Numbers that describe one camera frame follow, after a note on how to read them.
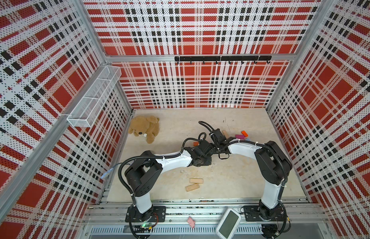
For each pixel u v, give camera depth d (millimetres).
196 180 846
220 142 749
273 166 493
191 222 691
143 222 721
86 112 924
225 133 1045
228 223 680
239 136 1065
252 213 740
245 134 1045
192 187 822
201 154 690
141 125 903
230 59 891
